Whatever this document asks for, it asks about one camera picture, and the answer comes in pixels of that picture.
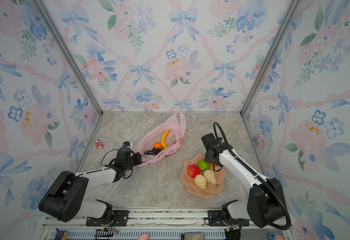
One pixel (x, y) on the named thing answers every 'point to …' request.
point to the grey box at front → (194, 236)
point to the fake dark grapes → (154, 151)
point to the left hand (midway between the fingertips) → (142, 153)
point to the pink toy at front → (144, 236)
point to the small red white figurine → (98, 144)
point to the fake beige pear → (210, 176)
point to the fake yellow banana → (163, 139)
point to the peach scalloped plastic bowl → (210, 189)
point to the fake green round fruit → (203, 165)
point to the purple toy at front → (59, 234)
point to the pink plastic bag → (173, 138)
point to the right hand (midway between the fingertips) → (213, 158)
